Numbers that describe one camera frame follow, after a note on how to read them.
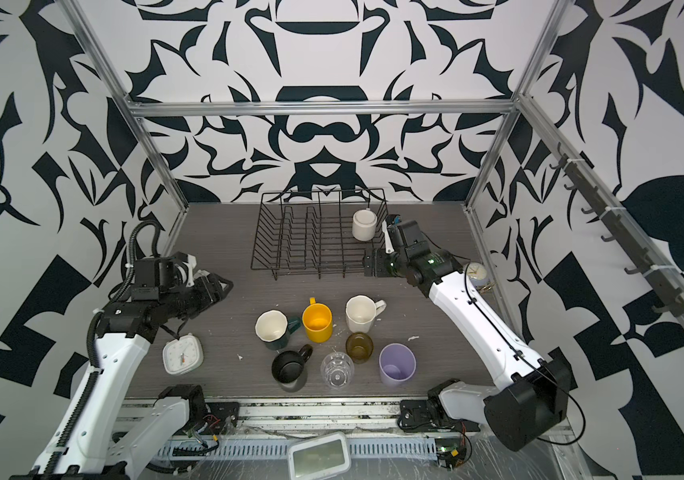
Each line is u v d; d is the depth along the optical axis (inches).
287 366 32.0
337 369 32.1
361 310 33.9
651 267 19.9
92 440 15.5
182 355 31.9
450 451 28.1
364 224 40.1
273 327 34.2
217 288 26.6
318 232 42.5
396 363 31.2
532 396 15.0
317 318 35.0
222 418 28.9
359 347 33.4
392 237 23.6
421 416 29.3
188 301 24.5
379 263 27.0
